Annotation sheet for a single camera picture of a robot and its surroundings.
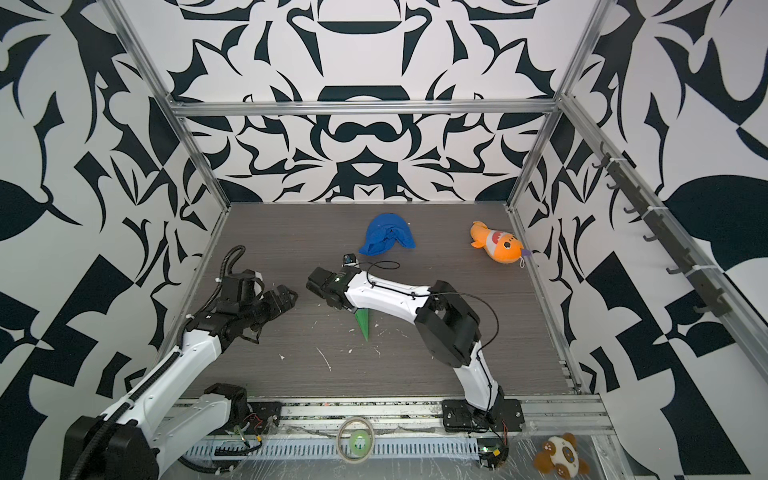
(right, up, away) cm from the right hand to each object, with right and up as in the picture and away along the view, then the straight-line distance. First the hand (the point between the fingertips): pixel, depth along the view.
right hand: (357, 297), depth 88 cm
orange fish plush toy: (+46, +14, +9) cm, 48 cm away
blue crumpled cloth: (+7, +19, +16) cm, 26 cm away
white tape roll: (-3, -29, -18) cm, 35 cm away
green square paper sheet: (+1, -5, 0) cm, 6 cm away
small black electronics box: (+33, -33, -17) cm, 50 cm away
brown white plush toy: (+47, -31, -21) cm, 60 cm away
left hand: (-19, +1, -4) cm, 20 cm away
